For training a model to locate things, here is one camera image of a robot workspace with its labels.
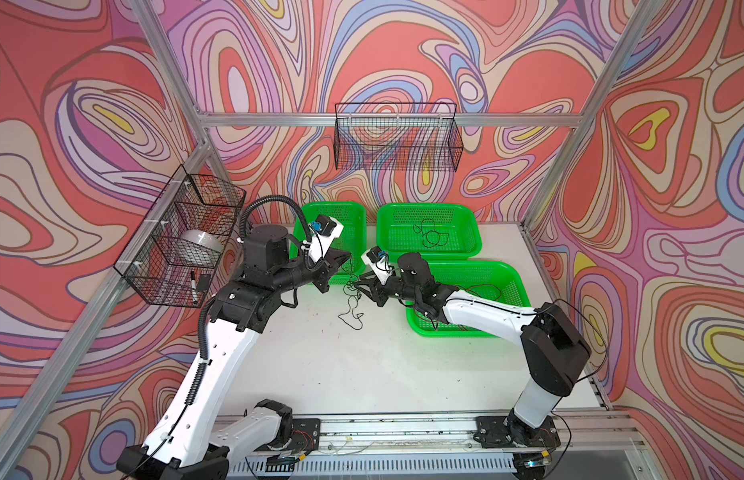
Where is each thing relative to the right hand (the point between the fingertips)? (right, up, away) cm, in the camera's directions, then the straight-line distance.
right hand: (361, 286), depth 82 cm
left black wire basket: (-47, +8, -10) cm, 48 cm away
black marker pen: (-40, +1, -10) cm, 42 cm away
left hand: (-2, +9, -18) cm, 21 cm away
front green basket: (+44, 0, +17) cm, 47 cm away
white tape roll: (-38, +11, -11) cm, 41 cm away
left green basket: (-5, +14, +33) cm, 36 cm away
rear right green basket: (+12, +16, +35) cm, 40 cm away
